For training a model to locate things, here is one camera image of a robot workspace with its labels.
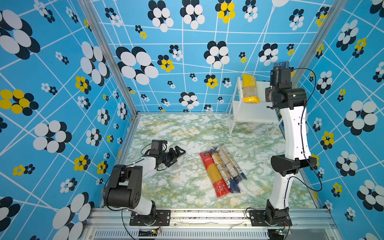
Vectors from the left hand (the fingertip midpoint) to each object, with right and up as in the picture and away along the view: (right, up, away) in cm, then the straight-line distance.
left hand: (182, 154), depth 91 cm
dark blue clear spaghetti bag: (+25, -9, -6) cm, 27 cm away
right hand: (+50, +35, -19) cm, 64 cm away
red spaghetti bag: (+21, -14, -10) cm, 28 cm away
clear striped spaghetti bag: (+30, -7, -4) cm, 31 cm away
